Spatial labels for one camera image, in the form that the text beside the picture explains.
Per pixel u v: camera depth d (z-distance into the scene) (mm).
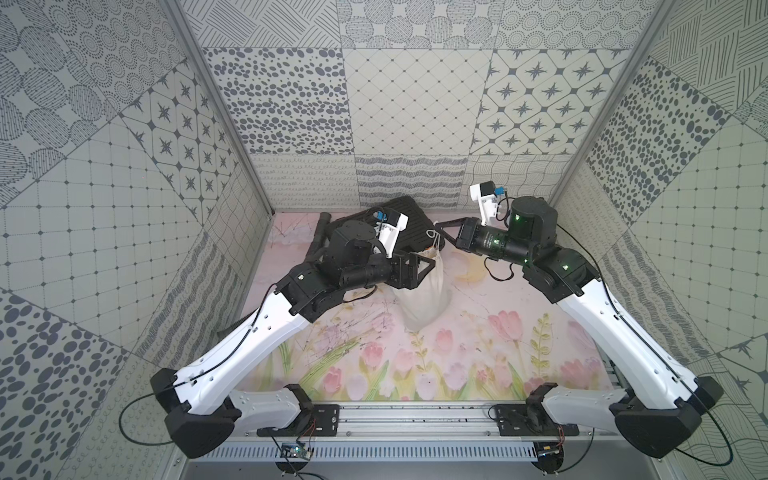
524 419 728
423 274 571
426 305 765
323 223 1141
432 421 762
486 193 567
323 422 738
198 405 372
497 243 530
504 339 881
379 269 527
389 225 538
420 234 659
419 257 580
